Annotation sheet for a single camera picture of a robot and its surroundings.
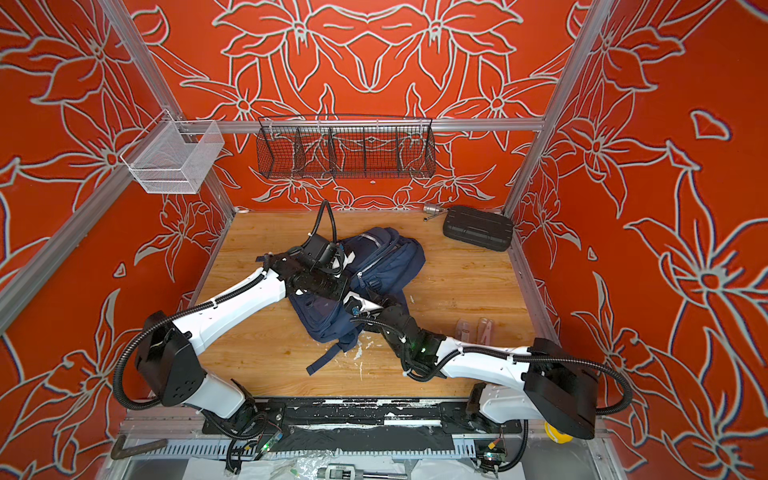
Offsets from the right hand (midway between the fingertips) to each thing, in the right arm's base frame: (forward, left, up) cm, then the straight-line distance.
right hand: (363, 289), depth 76 cm
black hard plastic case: (+32, -40, -13) cm, 53 cm away
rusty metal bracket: (-33, +58, -17) cm, 69 cm away
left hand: (+2, +3, -3) cm, 5 cm away
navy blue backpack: (+9, -5, 0) cm, 10 cm away
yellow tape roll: (-31, -46, -17) cm, 58 cm away
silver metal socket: (+46, -25, -16) cm, 55 cm away
